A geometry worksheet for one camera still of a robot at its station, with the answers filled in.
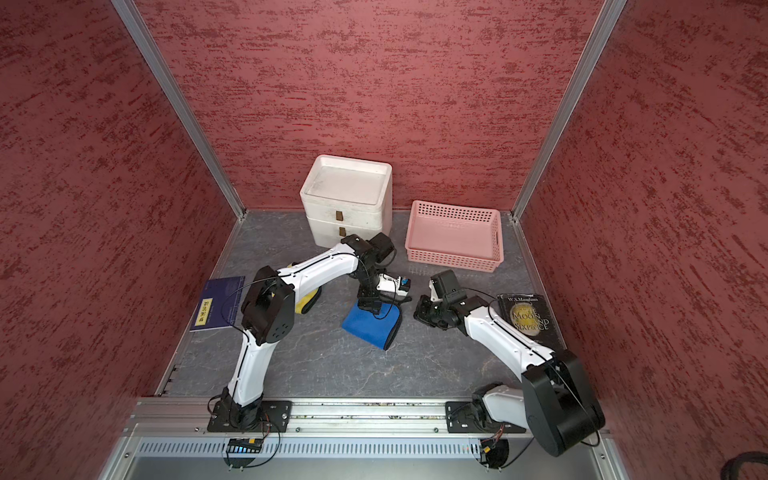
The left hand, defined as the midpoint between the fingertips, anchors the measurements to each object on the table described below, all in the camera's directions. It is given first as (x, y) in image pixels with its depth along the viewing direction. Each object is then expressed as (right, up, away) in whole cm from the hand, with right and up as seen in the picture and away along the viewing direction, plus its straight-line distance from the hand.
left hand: (374, 297), depth 90 cm
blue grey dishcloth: (+1, -9, -3) cm, 10 cm away
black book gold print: (+49, -6, +1) cm, 50 cm away
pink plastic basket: (+25, +19, +22) cm, 38 cm away
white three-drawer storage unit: (-9, +32, +2) cm, 33 cm away
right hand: (+11, -5, -5) cm, 14 cm away
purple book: (-51, -3, +5) cm, 52 cm away
